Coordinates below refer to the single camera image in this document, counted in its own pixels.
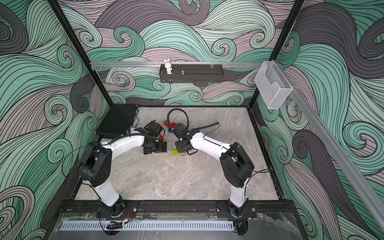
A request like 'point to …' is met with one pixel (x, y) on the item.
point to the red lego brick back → (173, 124)
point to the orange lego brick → (165, 122)
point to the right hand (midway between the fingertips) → (180, 148)
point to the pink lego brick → (183, 155)
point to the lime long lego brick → (175, 152)
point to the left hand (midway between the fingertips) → (160, 149)
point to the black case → (117, 121)
